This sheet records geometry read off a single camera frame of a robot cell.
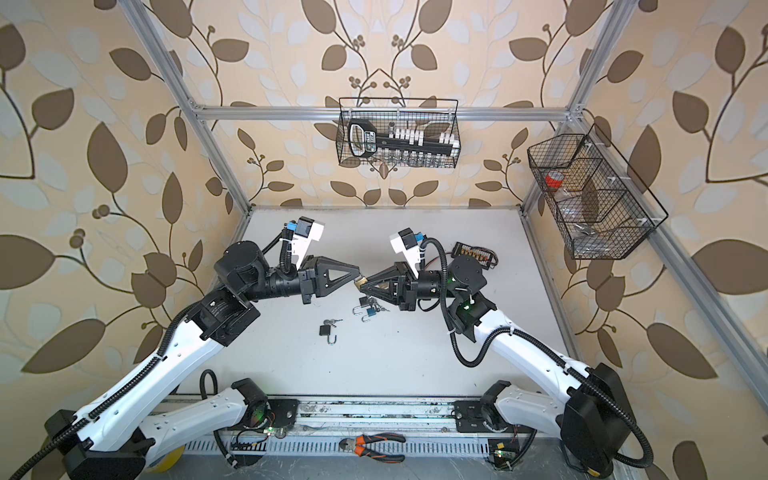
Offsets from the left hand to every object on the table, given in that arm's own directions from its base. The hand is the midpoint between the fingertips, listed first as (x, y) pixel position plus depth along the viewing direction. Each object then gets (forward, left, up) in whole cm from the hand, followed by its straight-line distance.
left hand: (358, 277), depth 53 cm
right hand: (-1, -1, -4) cm, 4 cm away
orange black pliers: (-22, +1, -40) cm, 45 cm away
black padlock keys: (+9, +13, -41) cm, 44 cm away
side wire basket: (+26, -57, -6) cm, 63 cm away
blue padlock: (+13, +1, -41) cm, 43 cm away
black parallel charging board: (+34, -39, -39) cm, 65 cm away
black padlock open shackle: (+6, +15, -41) cm, 44 cm away
